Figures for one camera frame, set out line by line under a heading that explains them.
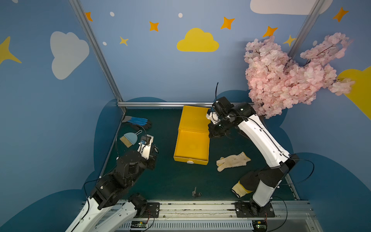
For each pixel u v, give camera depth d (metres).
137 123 1.11
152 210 0.74
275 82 0.71
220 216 0.74
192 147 0.84
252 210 0.66
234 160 0.93
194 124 0.87
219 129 0.62
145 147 0.52
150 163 0.56
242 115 0.49
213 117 0.68
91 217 0.40
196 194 0.80
